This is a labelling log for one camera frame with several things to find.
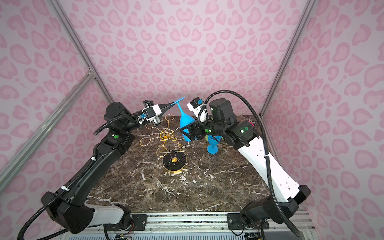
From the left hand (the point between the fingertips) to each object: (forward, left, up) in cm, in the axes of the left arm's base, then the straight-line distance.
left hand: (172, 98), depth 56 cm
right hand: (-5, -5, -10) cm, 12 cm away
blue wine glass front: (+9, -19, -41) cm, 46 cm away
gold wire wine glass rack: (0, +5, -47) cm, 48 cm away
